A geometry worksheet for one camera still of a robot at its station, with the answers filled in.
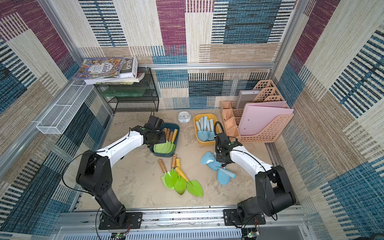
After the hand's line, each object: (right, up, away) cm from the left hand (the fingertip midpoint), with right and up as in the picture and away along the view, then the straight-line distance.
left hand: (162, 137), depth 93 cm
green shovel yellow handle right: (+19, -26, -9) cm, 33 cm away
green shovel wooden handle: (+1, +4, +9) cm, 10 cm away
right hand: (+37, -11, -3) cm, 39 cm away
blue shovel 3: (+32, 0, +12) cm, 34 cm away
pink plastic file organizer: (+61, +6, -3) cm, 61 cm away
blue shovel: (+25, +1, +10) cm, 27 cm away
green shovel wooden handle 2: (+5, -7, +4) cm, 9 cm away
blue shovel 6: (+32, -17, -2) cm, 36 cm away
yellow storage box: (+21, +13, +16) cm, 29 cm away
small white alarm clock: (+12, +14, +20) cm, 27 cm away
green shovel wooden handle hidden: (+2, -22, -5) cm, 23 cm away
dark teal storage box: (+4, +7, +16) cm, 18 cm away
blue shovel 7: (+36, -20, -8) cm, 42 cm away
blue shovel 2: (+22, +7, +16) cm, 28 cm away
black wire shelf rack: (-18, +27, +12) cm, 34 cm away
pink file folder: (+56, +13, -4) cm, 58 cm away
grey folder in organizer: (+55, +27, +10) cm, 62 cm away
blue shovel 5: (+28, -12, +1) cm, 31 cm away
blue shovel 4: (+28, +9, +16) cm, 33 cm away
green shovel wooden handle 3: (+7, -22, -5) cm, 23 cm away
